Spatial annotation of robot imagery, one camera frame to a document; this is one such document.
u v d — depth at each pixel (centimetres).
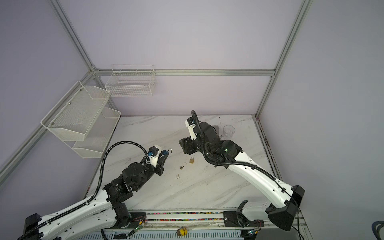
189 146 58
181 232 69
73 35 76
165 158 69
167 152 70
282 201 39
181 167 93
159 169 63
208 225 73
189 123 58
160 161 63
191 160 96
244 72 162
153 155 58
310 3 67
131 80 96
